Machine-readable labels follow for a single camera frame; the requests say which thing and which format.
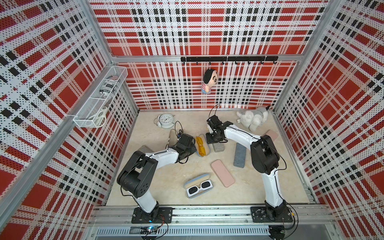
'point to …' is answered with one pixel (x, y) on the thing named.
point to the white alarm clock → (165, 121)
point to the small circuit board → (146, 230)
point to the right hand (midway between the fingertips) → (211, 139)
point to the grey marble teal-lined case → (145, 149)
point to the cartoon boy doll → (210, 79)
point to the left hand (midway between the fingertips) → (195, 147)
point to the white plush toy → (249, 119)
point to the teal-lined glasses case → (218, 147)
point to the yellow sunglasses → (202, 150)
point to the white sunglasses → (194, 190)
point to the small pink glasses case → (273, 135)
